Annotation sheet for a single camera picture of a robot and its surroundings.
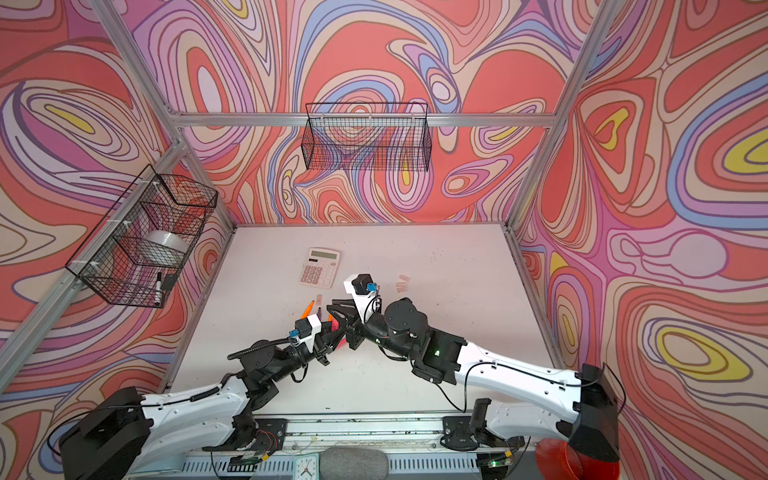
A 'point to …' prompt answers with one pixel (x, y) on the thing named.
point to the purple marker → (319, 313)
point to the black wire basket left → (112, 260)
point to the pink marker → (335, 328)
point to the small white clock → (306, 466)
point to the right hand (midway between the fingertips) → (334, 314)
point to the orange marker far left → (309, 307)
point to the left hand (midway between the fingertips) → (349, 321)
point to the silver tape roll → (165, 243)
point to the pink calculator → (320, 268)
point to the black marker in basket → (158, 292)
